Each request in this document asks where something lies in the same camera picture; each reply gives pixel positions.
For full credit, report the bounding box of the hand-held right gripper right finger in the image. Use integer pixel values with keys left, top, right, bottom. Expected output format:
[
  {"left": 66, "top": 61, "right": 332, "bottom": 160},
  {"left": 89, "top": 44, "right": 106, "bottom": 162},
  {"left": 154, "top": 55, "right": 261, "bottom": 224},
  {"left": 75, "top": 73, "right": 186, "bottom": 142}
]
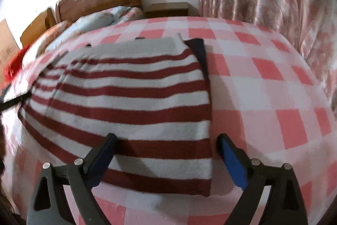
[{"left": 216, "top": 133, "right": 308, "bottom": 225}]

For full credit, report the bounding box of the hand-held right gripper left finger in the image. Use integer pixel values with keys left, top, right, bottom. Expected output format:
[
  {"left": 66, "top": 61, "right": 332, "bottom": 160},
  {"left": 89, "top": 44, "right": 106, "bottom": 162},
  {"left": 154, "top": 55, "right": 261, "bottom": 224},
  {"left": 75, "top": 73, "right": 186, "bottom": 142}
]
[{"left": 26, "top": 133, "right": 118, "bottom": 225}]

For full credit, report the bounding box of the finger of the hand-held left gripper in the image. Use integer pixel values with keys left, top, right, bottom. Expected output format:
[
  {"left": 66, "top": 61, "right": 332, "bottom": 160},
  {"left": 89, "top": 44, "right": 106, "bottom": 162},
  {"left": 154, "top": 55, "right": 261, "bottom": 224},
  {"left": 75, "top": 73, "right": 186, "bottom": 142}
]
[{"left": 0, "top": 92, "right": 32, "bottom": 112}]

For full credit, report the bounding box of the red grey striped sweater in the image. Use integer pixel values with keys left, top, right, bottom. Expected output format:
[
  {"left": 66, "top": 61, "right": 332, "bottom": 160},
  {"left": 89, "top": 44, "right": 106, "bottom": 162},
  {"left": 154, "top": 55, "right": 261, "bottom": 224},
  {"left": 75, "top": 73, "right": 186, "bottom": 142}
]
[{"left": 18, "top": 32, "right": 214, "bottom": 198}]

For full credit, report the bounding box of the red cloth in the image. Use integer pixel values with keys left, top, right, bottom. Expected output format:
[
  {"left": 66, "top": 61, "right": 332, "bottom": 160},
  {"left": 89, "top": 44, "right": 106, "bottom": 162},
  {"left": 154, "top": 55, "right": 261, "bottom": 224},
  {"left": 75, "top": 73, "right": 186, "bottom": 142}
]
[{"left": 4, "top": 44, "right": 29, "bottom": 82}]

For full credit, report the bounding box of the cardboard box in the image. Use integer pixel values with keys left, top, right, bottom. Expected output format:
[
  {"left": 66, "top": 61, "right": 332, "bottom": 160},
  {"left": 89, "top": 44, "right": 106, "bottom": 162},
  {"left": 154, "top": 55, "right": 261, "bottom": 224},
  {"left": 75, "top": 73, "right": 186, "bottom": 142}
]
[{"left": 0, "top": 19, "right": 21, "bottom": 88}]

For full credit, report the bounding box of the orange floral pillow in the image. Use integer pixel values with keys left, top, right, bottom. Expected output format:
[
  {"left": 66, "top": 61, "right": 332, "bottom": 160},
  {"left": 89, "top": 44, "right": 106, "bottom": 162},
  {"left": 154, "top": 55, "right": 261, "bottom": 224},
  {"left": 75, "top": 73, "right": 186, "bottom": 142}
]
[{"left": 22, "top": 20, "right": 71, "bottom": 67}]

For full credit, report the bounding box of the small wooden headboard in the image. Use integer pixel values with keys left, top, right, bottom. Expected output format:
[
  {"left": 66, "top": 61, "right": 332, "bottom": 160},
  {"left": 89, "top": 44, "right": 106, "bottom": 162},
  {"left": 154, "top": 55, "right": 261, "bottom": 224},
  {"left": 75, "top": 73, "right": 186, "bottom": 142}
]
[{"left": 20, "top": 7, "right": 57, "bottom": 47}]

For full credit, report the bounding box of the pink white checked bed cover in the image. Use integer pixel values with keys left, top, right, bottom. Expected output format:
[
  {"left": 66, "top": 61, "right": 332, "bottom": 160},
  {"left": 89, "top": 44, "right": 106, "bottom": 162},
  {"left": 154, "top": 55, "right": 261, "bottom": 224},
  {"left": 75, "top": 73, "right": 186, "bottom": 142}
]
[{"left": 0, "top": 17, "right": 333, "bottom": 225}]

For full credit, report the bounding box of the light blue floral pillow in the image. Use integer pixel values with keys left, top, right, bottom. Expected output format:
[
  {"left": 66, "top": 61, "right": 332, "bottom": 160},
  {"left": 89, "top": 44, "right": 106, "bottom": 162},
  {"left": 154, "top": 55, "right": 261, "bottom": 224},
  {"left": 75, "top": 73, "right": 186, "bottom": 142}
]
[{"left": 45, "top": 6, "right": 132, "bottom": 53}]

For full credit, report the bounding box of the wooden nightstand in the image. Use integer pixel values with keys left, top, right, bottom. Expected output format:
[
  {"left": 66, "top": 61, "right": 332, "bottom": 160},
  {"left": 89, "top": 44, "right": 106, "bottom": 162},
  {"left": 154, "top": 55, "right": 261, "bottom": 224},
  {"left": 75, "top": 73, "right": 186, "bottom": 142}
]
[{"left": 144, "top": 2, "right": 199, "bottom": 19}]

